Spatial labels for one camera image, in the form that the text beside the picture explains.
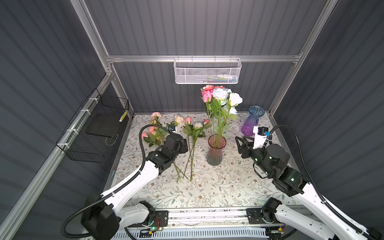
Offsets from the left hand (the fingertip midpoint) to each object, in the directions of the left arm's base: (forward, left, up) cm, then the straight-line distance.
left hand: (181, 140), depth 80 cm
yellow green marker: (+14, +31, +7) cm, 35 cm away
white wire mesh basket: (+57, -20, +8) cm, 61 cm away
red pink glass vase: (0, -20, -4) cm, 20 cm away
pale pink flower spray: (+16, +19, -16) cm, 30 cm away
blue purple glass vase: (+20, -48, -1) cm, 52 cm away
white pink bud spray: (+19, -8, -16) cm, 26 cm away
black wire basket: (+2, +42, +8) cm, 43 cm away
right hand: (-9, -28, +12) cm, 32 cm away
